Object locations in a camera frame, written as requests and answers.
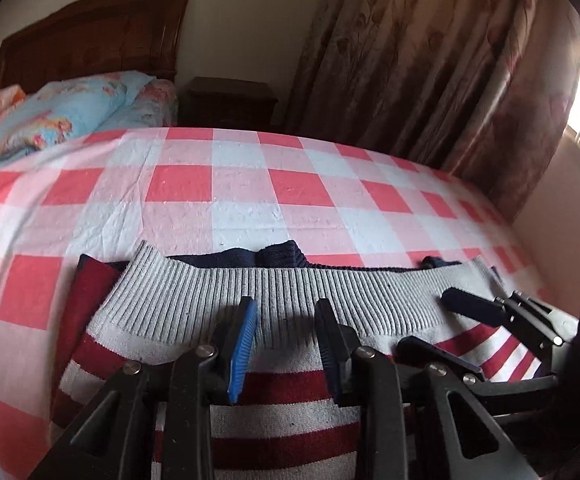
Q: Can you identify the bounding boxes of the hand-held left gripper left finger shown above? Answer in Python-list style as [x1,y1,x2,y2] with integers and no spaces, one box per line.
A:
[27,296,261,480]

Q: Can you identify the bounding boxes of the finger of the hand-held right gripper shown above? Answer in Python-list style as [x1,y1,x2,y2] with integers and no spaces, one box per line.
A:
[441,287,566,358]
[396,336,488,383]

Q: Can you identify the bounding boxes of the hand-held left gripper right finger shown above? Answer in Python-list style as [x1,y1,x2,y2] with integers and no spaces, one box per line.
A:
[315,298,543,480]

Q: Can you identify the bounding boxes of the red white striped navy sweater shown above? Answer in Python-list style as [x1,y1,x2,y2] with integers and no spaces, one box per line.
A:
[52,240,545,480]

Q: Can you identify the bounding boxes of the pink checkered bed sheet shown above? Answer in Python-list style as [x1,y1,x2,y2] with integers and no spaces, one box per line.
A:
[0,127,558,480]

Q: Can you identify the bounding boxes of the pink floral curtain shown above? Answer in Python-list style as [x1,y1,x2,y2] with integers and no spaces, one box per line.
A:
[280,0,580,222]

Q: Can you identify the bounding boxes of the dark wooden nightstand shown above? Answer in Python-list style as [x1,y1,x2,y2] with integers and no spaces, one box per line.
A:
[177,76,278,132]

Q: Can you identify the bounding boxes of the pink floral pillow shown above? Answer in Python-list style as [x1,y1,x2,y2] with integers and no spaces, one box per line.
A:
[95,79,179,133]

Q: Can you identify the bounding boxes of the blue floral pillow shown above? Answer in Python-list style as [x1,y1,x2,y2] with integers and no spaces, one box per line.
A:
[0,71,157,177]

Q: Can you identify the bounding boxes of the large carved wooden headboard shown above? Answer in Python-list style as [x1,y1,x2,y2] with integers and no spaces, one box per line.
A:
[0,0,192,95]

